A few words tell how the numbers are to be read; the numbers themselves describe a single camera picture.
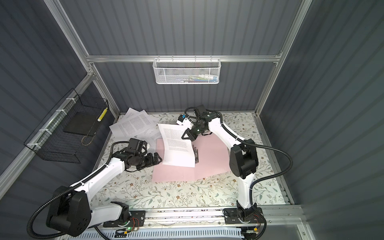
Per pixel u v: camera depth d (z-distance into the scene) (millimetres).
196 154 950
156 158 774
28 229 362
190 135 762
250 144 488
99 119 799
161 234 771
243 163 518
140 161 722
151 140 1057
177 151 915
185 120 771
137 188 828
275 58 888
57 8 692
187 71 1121
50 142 654
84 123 755
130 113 1198
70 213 403
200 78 922
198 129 756
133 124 1146
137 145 693
